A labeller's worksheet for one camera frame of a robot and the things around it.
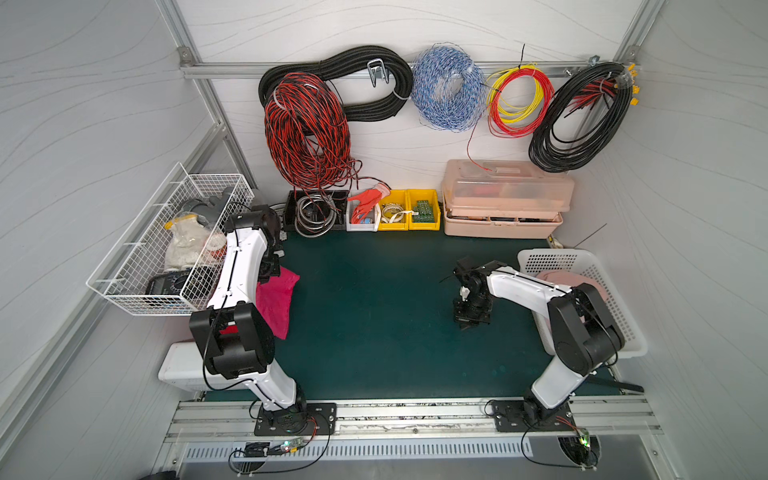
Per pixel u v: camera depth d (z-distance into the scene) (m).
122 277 0.56
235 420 0.75
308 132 0.74
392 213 1.17
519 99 0.93
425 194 1.19
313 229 1.10
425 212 1.19
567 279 0.95
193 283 0.56
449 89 0.72
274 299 0.84
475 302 0.75
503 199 1.02
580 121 0.96
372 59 0.66
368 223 1.12
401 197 1.18
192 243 0.69
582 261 0.97
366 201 1.14
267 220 0.60
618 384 0.82
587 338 0.47
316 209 1.16
